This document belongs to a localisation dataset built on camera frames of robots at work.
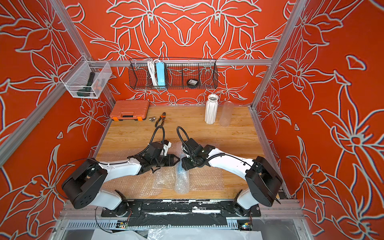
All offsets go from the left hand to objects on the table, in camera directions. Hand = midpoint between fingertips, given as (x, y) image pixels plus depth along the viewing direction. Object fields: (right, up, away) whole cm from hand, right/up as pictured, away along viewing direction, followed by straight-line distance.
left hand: (178, 159), depth 86 cm
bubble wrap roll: (+17, -10, -3) cm, 20 cm away
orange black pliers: (-14, +26, +26) cm, 40 cm away
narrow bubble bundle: (+3, -10, -11) cm, 15 cm away
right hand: (+3, -2, -6) cm, 6 cm away
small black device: (+9, +48, +9) cm, 50 cm away
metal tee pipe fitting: (-21, +24, +24) cm, 40 cm away
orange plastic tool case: (-39, +31, +24) cm, 55 cm away
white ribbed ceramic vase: (+21, +31, +9) cm, 39 cm away
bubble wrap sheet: (-17, -13, -5) cm, 22 cm away
